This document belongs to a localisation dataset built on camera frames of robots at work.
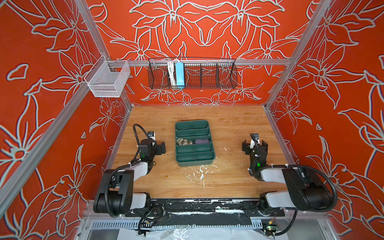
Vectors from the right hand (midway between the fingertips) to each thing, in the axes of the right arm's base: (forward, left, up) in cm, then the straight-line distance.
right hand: (252, 139), depth 89 cm
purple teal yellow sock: (+2, +31, -5) cm, 31 cm away
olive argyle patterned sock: (+1, +43, -3) cm, 43 cm away
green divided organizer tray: (0, +36, -4) cm, 36 cm away
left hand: (+1, +60, -2) cm, 60 cm away
